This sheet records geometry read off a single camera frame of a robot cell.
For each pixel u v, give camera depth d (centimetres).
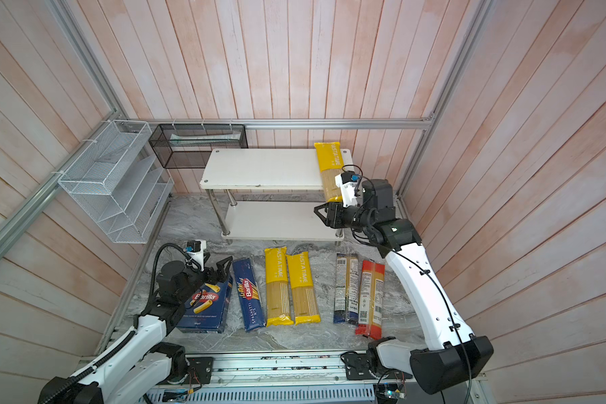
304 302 85
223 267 75
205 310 79
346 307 84
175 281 62
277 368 76
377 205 51
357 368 73
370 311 82
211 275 73
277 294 87
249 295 85
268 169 80
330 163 79
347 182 60
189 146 103
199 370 73
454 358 37
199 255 71
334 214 59
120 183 73
